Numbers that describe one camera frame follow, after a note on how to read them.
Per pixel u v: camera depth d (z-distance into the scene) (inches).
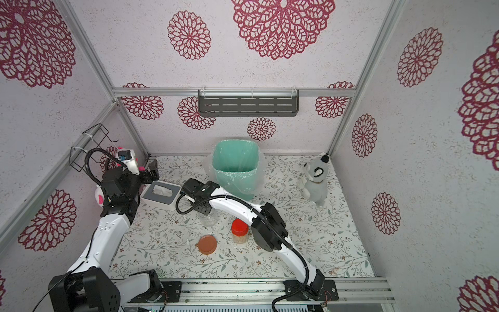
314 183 36.5
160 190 38.6
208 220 36.1
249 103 37.5
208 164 32.1
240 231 30.4
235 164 40.2
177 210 28.5
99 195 30.5
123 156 25.0
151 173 28.2
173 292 28.8
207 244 33.6
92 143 31.1
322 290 25.8
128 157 25.3
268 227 20.8
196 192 26.1
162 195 38.7
